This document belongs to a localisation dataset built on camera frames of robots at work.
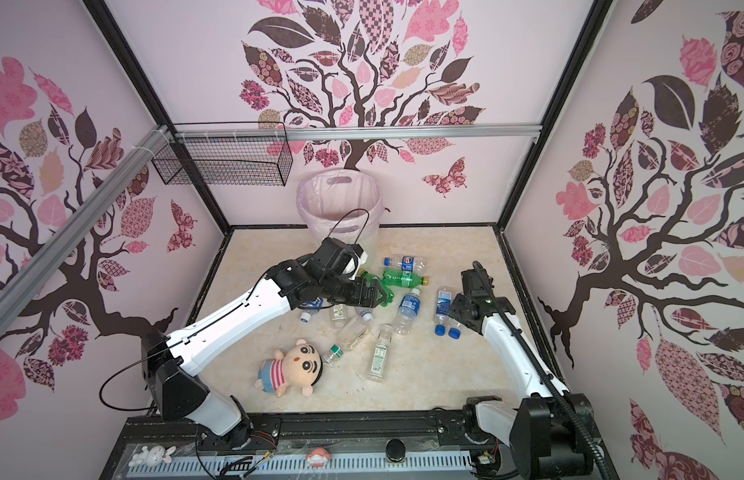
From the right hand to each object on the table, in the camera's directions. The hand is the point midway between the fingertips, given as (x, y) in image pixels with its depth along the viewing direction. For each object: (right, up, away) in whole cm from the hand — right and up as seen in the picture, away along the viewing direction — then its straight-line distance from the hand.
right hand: (461, 307), depth 85 cm
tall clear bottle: (-32, -8, +5) cm, 34 cm away
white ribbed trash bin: (-29, +23, +3) cm, 37 cm away
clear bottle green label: (-25, -16, -6) cm, 30 cm away
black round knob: (-21, -27, -22) cm, 40 cm away
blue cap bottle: (-5, -5, +5) cm, 8 cm away
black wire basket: (-64, +48, +10) cm, 81 cm away
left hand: (-26, +4, -12) cm, 29 cm away
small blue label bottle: (-11, +12, +18) cm, 25 cm away
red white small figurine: (-38, -30, -19) cm, 52 cm away
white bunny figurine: (-77, -32, -17) cm, 85 cm away
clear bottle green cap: (-39, -14, -2) cm, 41 cm away
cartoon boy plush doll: (-45, -14, -9) cm, 48 cm away
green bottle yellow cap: (-16, +7, +13) cm, 22 cm away
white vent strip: (-8, -35, -15) cm, 39 cm away
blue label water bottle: (-15, -2, +6) cm, 16 cm away
